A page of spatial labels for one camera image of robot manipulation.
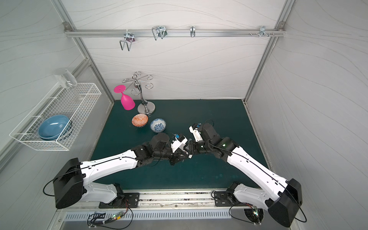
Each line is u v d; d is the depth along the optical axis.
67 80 0.72
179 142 0.66
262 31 0.77
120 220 0.68
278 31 0.78
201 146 0.62
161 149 0.63
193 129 0.67
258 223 0.68
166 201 0.75
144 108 1.14
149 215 0.70
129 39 0.79
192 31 0.79
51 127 0.61
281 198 0.38
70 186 0.41
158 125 1.04
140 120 1.07
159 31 0.76
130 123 1.02
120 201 0.65
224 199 0.73
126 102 0.95
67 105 0.75
